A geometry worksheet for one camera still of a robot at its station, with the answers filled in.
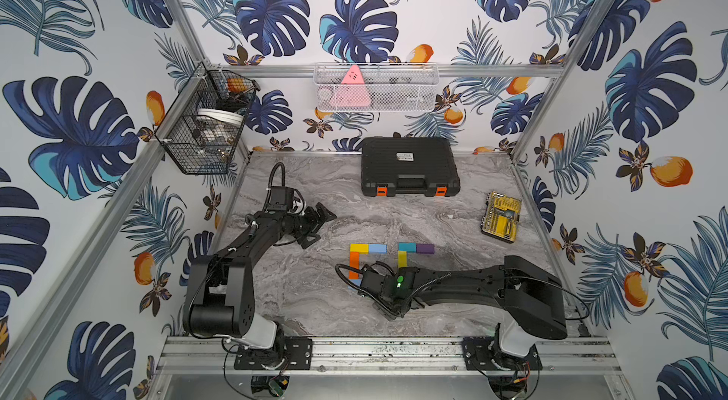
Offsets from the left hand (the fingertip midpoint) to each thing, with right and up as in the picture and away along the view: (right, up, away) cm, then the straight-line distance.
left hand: (328, 220), depth 88 cm
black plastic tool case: (+28, +19, +22) cm, 41 cm away
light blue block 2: (+9, -11, -23) cm, 28 cm away
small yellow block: (+10, -10, +6) cm, 15 cm away
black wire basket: (-37, +27, -4) cm, 46 cm away
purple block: (+32, -10, +7) cm, 34 cm away
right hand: (+19, -21, -4) cm, 29 cm away
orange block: (+8, -14, +4) cm, 17 cm away
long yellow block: (+23, -13, +4) cm, 27 cm away
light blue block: (+15, -10, +7) cm, 20 cm away
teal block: (+25, -10, +8) cm, 28 cm away
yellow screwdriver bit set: (+59, 0, +12) cm, 60 cm away
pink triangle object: (+7, +41, +3) cm, 42 cm away
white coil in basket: (-29, +30, -8) cm, 43 cm away
